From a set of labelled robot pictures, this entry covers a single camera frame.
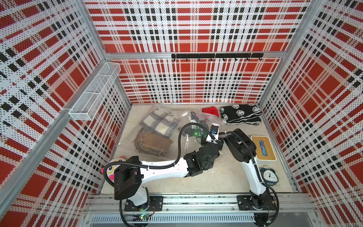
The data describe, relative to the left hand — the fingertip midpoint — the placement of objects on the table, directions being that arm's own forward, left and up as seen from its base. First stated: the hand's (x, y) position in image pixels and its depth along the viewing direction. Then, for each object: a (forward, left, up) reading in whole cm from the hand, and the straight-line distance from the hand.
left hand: (218, 129), depth 71 cm
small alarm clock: (-16, -30, -24) cm, 42 cm away
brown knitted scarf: (+4, +40, -23) cm, 46 cm away
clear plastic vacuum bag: (+17, +16, -14) cm, 27 cm away
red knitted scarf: (+35, -3, -24) cm, 43 cm away
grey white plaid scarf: (+20, +34, -22) cm, 45 cm away
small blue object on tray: (+1, -33, -25) cm, 42 cm away
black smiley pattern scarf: (+28, -30, -21) cm, 46 cm away
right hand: (+17, +19, -22) cm, 34 cm away
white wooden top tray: (-5, -28, -23) cm, 36 cm away
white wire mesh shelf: (+24, +80, -5) cm, 84 cm away
